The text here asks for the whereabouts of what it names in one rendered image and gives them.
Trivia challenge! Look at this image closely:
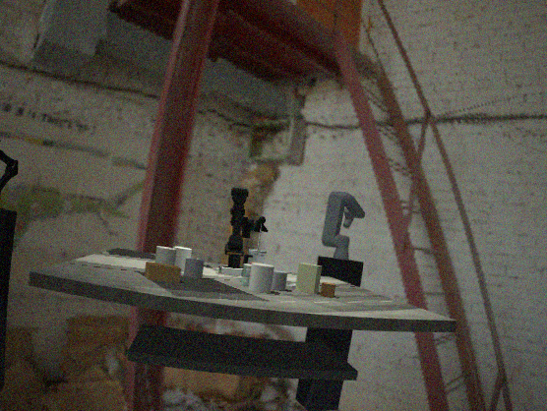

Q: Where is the pale green box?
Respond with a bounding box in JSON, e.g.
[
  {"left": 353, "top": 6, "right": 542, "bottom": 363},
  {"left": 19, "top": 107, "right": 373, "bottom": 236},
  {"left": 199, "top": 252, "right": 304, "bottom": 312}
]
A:
[{"left": 295, "top": 263, "right": 322, "bottom": 294}]

